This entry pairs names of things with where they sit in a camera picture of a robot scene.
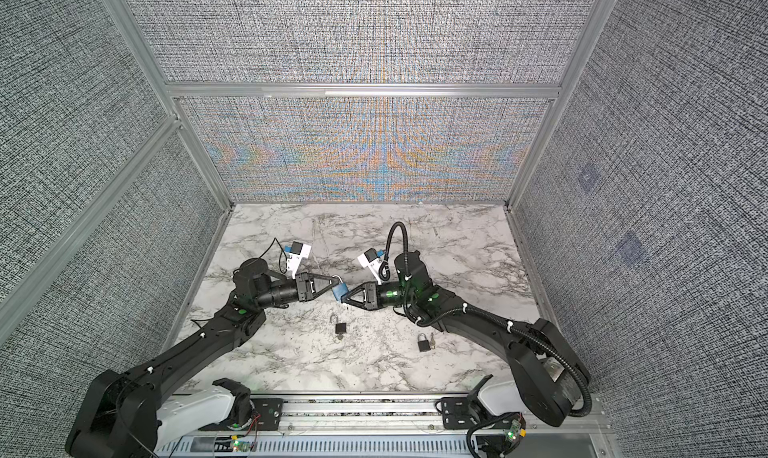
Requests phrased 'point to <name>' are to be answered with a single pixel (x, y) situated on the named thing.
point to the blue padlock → (340, 289)
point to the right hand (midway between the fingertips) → (344, 300)
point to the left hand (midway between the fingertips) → (337, 284)
